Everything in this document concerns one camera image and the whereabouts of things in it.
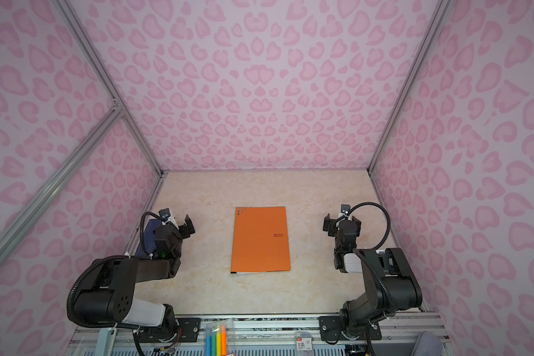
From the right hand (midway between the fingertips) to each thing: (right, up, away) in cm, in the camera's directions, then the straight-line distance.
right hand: (342, 213), depth 92 cm
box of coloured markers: (-47, -38, -21) cm, 63 cm away
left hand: (-68, -1, -2) cm, 68 cm away
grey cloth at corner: (+19, -37, -24) cm, 48 cm away
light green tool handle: (-80, -37, -23) cm, 91 cm away
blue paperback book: (-84, -12, +7) cm, 85 cm away
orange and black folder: (-34, -12, +3) cm, 36 cm away
